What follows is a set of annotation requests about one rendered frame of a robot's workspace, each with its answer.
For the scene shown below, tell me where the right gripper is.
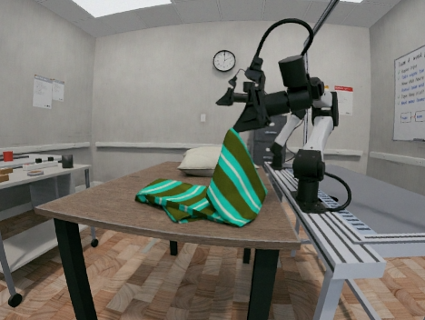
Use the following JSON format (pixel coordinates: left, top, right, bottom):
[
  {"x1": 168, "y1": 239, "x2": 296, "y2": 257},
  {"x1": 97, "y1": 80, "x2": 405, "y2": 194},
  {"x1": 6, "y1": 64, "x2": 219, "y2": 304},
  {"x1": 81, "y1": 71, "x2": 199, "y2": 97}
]
[{"x1": 216, "y1": 87, "x2": 242, "y2": 106}]

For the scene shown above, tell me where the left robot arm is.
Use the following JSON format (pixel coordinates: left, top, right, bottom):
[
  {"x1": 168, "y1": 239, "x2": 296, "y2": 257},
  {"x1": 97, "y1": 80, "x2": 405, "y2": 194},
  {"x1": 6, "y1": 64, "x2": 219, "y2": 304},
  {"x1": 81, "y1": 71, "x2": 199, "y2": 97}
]
[{"x1": 244, "y1": 55, "x2": 339, "y2": 214}]

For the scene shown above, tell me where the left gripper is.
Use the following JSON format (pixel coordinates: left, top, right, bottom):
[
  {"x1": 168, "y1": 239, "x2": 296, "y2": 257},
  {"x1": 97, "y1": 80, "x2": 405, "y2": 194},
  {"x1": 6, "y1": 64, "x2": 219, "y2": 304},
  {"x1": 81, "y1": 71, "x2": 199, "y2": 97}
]
[{"x1": 232, "y1": 86, "x2": 290, "y2": 133}]

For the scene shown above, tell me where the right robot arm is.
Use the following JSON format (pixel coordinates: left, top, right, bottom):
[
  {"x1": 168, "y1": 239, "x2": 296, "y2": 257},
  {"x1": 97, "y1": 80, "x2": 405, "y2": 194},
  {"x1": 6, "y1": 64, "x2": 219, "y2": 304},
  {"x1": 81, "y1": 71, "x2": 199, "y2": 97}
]
[{"x1": 228, "y1": 76, "x2": 306, "y2": 171}]

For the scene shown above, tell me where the white slotted crossbar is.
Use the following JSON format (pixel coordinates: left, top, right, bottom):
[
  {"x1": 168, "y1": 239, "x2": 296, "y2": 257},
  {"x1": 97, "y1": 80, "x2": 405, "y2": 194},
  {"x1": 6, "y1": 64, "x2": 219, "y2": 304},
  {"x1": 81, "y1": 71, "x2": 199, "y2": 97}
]
[{"x1": 264, "y1": 162, "x2": 387, "y2": 279}]

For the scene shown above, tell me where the cream pillow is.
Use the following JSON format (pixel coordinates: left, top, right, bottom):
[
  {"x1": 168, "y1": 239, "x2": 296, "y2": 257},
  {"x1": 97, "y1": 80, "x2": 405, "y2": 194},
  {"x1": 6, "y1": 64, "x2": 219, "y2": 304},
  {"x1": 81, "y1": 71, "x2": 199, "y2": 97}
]
[{"x1": 177, "y1": 146, "x2": 222, "y2": 177}]

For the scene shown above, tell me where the green striped pillowcase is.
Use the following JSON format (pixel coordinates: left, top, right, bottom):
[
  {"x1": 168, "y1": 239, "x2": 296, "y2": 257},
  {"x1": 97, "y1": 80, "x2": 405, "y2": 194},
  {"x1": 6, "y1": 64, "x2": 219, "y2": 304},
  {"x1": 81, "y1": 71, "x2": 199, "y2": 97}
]
[{"x1": 134, "y1": 128, "x2": 268, "y2": 226}]

